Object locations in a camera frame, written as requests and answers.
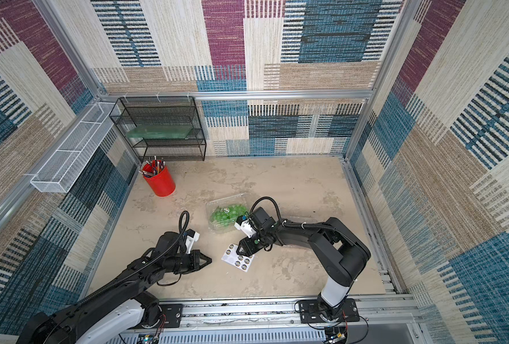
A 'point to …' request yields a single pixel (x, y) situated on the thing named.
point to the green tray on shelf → (159, 132)
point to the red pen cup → (158, 176)
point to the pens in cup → (153, 166)
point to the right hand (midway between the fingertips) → (245, 251)
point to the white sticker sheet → (240, 261)
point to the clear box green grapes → (221, 214)
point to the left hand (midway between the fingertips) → (212, 261)
